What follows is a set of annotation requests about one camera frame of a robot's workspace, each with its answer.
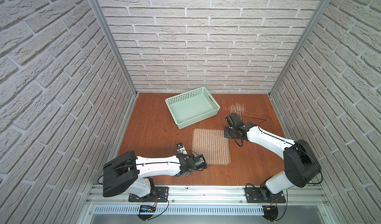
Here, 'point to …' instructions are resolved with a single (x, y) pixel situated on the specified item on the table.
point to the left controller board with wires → (147, 211)
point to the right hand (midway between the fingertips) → (224, 132)
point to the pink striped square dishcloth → (212, 144)
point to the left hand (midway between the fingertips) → (191, 158)
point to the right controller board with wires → (271, 211)
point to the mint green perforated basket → (189, 107)
